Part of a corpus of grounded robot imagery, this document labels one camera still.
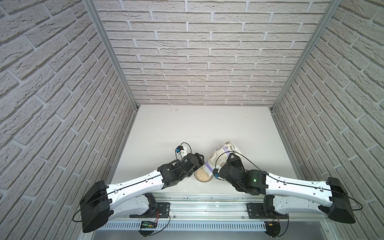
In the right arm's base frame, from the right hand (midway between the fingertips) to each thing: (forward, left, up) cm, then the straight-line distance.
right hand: (231, 154), depth 74 cm
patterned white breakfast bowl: (-4, +15, -16) cm, 23 cm away
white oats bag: (-5, +8, +10) cm, 14 cm away
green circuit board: (-25, +43, -20) cm, 54 cm away
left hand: (+2, +15, -4) cm, 16 cm away
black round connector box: (-30, -17, -20) cm, 40 cm away
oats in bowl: (-4, +15, -16) cm, 23 cm away
